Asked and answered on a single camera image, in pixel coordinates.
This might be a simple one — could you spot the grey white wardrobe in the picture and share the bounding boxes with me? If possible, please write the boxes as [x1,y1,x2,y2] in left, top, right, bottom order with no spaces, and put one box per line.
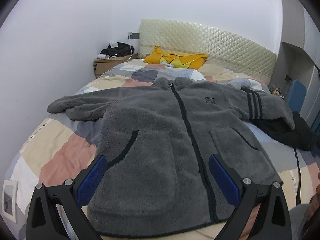
[270,0,319,128]

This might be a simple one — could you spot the cream quilted headboard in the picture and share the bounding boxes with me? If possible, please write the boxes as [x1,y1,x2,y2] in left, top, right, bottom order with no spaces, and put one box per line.
[139,19,277,85]

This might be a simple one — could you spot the person right hand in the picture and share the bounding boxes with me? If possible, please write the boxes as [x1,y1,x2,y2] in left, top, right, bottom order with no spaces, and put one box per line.
[303,184,320,231]

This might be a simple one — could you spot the yellow orange pillow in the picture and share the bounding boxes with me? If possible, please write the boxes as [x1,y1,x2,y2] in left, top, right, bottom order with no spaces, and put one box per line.
[144,46,209,70]

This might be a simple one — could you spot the black garment on bed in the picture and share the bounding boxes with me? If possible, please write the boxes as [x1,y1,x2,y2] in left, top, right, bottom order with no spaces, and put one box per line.
[252,112,319,151]

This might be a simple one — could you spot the white charger on bag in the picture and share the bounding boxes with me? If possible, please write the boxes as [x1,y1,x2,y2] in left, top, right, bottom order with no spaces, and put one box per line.
[110,41,118,48]

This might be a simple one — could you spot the white cylinder on nightstand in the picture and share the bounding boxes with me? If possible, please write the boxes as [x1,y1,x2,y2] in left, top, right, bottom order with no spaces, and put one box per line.
[97,54,110,60]

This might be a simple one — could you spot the blue chair back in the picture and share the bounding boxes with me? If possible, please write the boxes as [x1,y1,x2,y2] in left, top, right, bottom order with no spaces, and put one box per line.
[286,79,306,112]

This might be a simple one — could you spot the grey wall socket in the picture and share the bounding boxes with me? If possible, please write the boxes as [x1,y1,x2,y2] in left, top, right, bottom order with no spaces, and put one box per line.
[127,32,140,40]

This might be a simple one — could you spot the black bag on nightstand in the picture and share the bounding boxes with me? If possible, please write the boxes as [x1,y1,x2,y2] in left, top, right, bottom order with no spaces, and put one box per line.
[100,42,135,57]

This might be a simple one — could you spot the grey fleece zip jacket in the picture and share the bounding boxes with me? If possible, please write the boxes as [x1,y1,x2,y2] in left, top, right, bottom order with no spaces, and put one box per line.
[48,77,295,237]

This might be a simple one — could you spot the cardboard box nightstand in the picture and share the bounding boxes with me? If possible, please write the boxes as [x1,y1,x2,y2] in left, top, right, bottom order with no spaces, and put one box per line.
[93,53,138,78]

